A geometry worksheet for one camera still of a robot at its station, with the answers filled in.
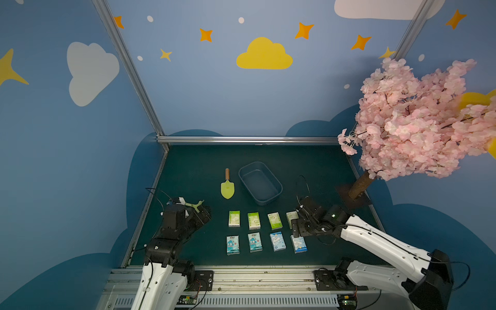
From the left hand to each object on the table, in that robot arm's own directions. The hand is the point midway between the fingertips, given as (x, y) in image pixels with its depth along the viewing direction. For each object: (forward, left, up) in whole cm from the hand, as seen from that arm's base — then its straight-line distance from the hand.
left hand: (203, 210), depth 77 cm
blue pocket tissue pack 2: (-8, -22, -13) cm, 26 cm away
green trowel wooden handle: (+21, -7, -15) cm, 26 cm away
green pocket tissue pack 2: (+2, -21, -13) cm, 25 cm away
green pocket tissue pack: (+4, -12, -14) cm, 18 cm away
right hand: (-3, -42, -5) cm, 42 cm away
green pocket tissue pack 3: (+2, -31, -13) cm, 33 cm away
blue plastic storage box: (+24, -24, -14) cm, 37 cm away
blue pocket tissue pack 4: (-8, -41, -13) cm, 43 cm away
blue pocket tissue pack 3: (-7, -31, -13) cm, 35 cm away
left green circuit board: (-29, +4, -17) cm, 33 cm away
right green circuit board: (-28, -57, -18) cm, 66 cm away
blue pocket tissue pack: (-9, -12, -14) cm, 20 cm away
